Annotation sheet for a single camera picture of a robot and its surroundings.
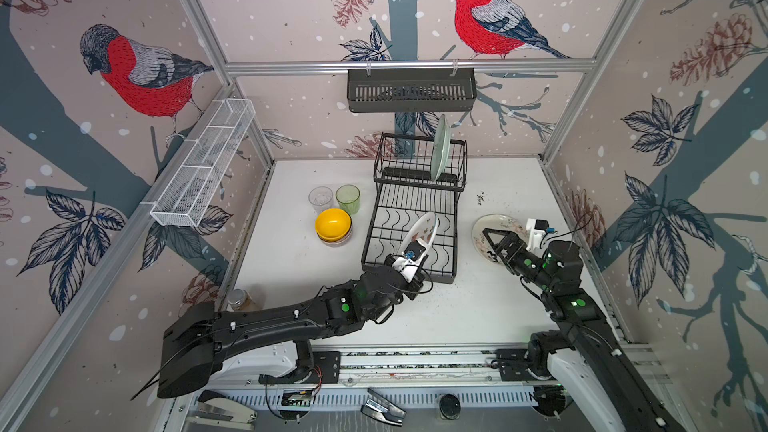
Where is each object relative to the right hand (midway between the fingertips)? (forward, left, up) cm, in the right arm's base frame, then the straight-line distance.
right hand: (486, 241), depth 76 cm
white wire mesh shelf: (0, +75, +15) cm, 76 cm away
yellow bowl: (+11, +45, -11) cm, 48 cm away
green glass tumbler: (+22, +42, -10) cm, 48 cm away
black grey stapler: (-37, +66, -18) cm, 78 cm away
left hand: (-7, +16, +4) cm, 18 cm away
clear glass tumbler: (+24, +53, -14) cm, 60 cm away
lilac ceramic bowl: (+5, +45, -11) cm, 47 cm away
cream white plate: (+18, -10, -18) cm, 27 cm away
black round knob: (-35, +11, -8) cm, 37 cm away
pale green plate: (+17, +12, +16) cm, 27 cm away
